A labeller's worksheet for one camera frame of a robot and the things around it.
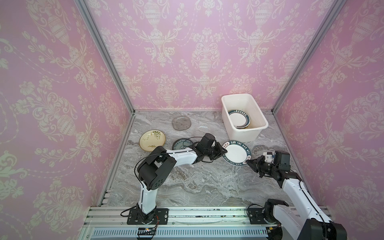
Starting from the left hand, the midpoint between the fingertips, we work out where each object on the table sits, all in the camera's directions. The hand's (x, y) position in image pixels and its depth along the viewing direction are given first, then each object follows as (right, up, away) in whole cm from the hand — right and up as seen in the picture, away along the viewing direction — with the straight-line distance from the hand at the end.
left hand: (229, 152), depth 86 cm
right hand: (+9, -4, -3) cm, 10 cm away
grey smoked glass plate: (-30, +17, +28) cm, 44 cm away
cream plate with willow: (-51, +6, +18) cm, 54 cm away
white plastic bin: (+18, +32, +26) cm, 45 cm away
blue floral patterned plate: (-29, +3, +18) cm, 34 cm away
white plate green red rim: (+14, +20, +28) cm, 37 cm away
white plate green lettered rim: (+5, -1, +2) cm, 6 cm away
